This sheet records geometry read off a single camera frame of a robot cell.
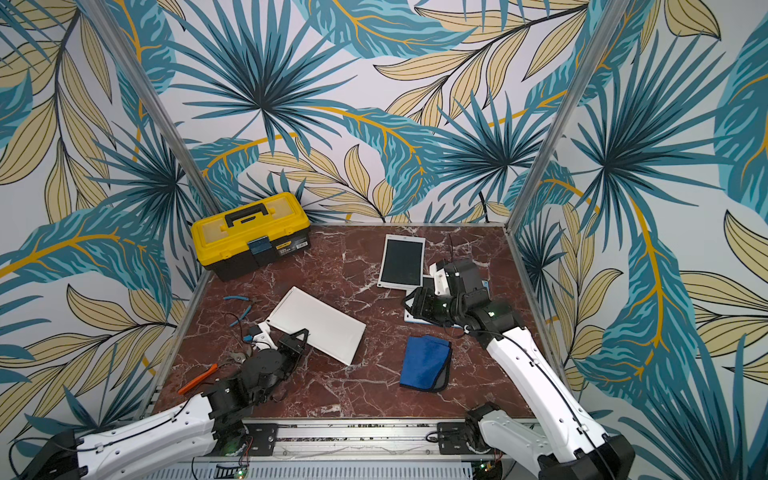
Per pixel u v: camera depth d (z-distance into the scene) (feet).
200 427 1.77
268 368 1.92
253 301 3.20
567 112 2.81
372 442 2.45
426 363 2.75
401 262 3.54
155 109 2.75
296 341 2.50
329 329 2.95
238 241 3.08
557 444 1.27
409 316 3.12
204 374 2.69
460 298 1.77
